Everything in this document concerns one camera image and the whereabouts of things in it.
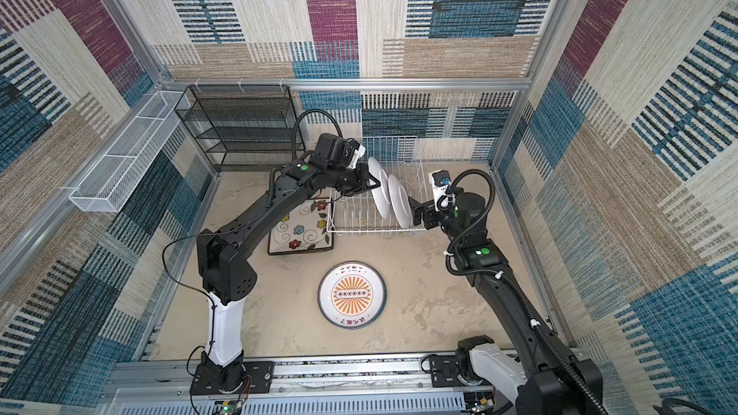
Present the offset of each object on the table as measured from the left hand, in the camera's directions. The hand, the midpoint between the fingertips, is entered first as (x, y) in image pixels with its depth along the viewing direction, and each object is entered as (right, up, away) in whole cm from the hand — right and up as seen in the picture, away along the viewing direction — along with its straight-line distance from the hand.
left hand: (384, 183), depth 81 cm
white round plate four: (+5, -5, +11) cm, 13 cm away
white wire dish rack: (-7, -8, -1) cm, 10 cm away
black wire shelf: (-51, +22, +29) cm, 63 cm away
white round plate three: (-1, -3, +3) cm, 4 cm away
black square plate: (-25, -14, +16) cm, 33 cm away
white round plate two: (-9, -33, +6) cm, 34 cm away
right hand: (+12, -3, -2) cm, 13 cm away
